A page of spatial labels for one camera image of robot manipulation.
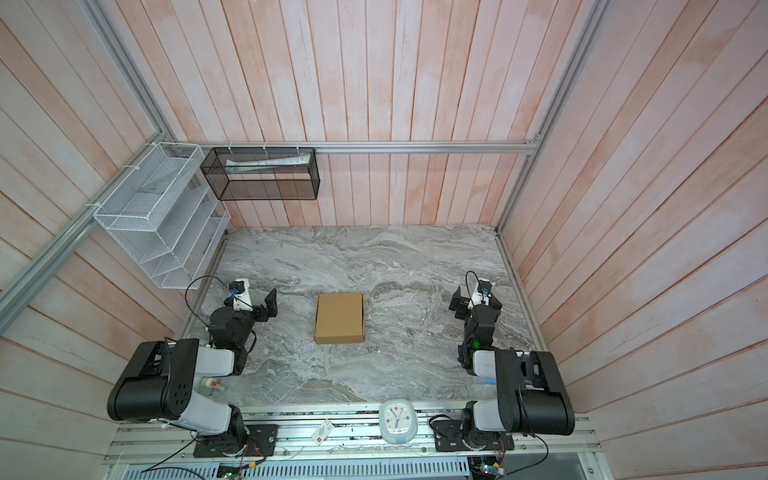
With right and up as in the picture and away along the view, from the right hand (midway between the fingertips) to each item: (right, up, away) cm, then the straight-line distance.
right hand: (475, 288), depth 90 cm
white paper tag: (-44, -35, -16) cm, 59 cm away
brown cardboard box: (-42, -9, 0) cm, 43 cm away
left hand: (-66, -1, +1) cm, 66 cm away
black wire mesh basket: (-71, +40, +14) cm, 82 cm away
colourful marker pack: (+1, -25, -7) cm, 26 cm away
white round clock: (-25, -32, -15) cm, 44 cm away
